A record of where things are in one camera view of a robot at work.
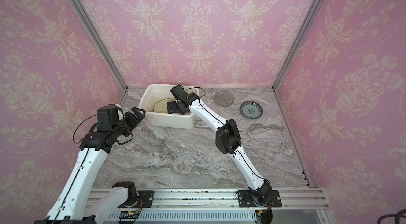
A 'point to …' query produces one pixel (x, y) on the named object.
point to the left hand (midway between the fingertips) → (142, 116)
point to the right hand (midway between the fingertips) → (175, 108)
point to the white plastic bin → (149, 94)
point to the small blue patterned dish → (251, 110)
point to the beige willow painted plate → (161, 106)
